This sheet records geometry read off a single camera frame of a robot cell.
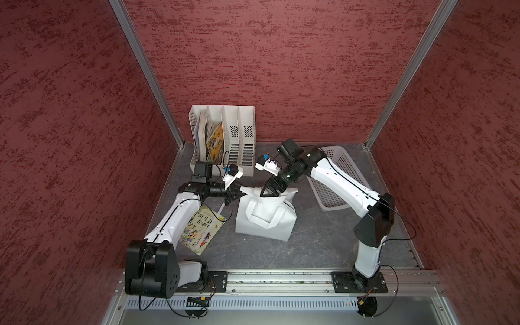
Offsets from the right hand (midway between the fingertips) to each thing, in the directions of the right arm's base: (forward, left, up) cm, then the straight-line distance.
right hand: (267, 194), depth 76 cm
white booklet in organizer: (+39, +32, +4) cm, 51 cm away
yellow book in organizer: (+31, +25, -4) cm, 40 cm away
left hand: (0, +7, 0) cm, 7 cm away
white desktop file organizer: (+38, +22, -4) cm, 44 cm away
